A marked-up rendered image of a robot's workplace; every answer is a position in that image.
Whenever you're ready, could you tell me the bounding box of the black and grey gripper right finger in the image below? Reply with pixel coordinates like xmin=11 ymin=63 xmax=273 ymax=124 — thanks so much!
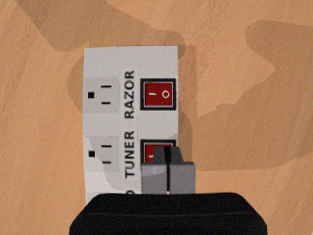
xmin=167 ymin=146 xmax=196 ymax=194

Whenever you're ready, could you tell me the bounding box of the white power strip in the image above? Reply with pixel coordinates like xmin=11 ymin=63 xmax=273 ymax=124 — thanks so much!
xmin=83 ymin=46 xmax=178 ymax=205

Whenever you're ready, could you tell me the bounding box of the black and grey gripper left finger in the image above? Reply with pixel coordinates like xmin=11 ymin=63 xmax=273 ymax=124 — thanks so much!
xmin=141 ymin=146 xmax=167 ymax=194

